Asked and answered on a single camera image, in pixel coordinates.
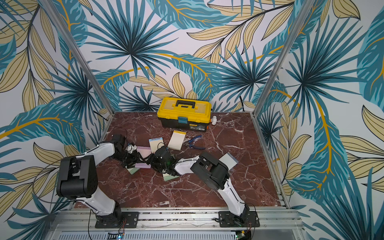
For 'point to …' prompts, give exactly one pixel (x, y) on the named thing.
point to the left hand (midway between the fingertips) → (142, 163)
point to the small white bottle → (214, 120)
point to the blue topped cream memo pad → (156, 143)
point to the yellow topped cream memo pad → (177, 139)
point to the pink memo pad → (145, 151)
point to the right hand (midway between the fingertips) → (144, 162)
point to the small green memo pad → (132, 171)
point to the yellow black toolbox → (185, 113)
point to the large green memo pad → (168, 177)
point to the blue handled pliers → (192, 146)
